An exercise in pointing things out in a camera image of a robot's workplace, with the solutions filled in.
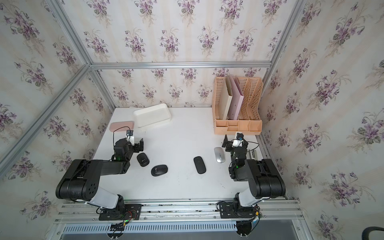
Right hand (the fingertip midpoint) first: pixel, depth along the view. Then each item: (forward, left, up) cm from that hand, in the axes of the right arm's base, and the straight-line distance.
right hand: (236, 136), depth 89 cm
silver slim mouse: (-8, +9, -10) cm, 16 cm away
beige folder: (+26, +5, +10) cm, 28 cm away
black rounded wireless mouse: (-19, +45, -8) cm, 50 cm away
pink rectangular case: (+14, +82, -11) cm, 84 cm away
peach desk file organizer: (+15, -12, -5) cm, 20 cm away
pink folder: (+17, 0, +16) cm, 23 cm away
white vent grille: (-45, +27, -12) cm, 54 cm away
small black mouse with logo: (-12, +56, -8) cm, 58 cm away
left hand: (0, +63, -3) cm, 63 cm away
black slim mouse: (-14, +22, -10) cm, 28 cm away
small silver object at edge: (-7, -12, -10) cm, 17 cm away
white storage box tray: (+27, +60, -12) cm, 66 cm away
